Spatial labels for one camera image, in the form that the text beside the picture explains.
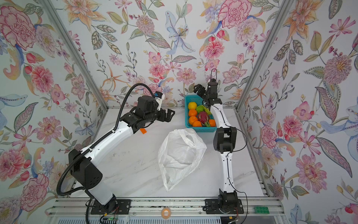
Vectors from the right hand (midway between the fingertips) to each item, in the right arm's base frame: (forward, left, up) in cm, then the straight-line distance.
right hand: (197, 88), depth 102 cm
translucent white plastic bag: (-39, +12, -24) cm, 47 cm away
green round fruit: (-2, -3, -18) cm, 18 cm away
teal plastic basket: (-13, 0, 0) cm, 13 cm away
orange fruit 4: (-18, -11, -17) cm, 27 cm away
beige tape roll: (-74, +18, -25) cm, 80 cm away
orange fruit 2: (-14, +3, -19) cm, 24 cm away
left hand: (-30, +17, +7) cm, 35 cm away
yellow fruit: (-1, +3, -17) cm, 17 cm away
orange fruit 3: (-19, 0, -18) cm, 26 cm away
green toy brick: (-71, -32, -23) cm, 81 cm away
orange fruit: (-6, +3, -20) cm, 21 cm away
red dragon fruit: (-15, -4, -15) cm, 22 cm away
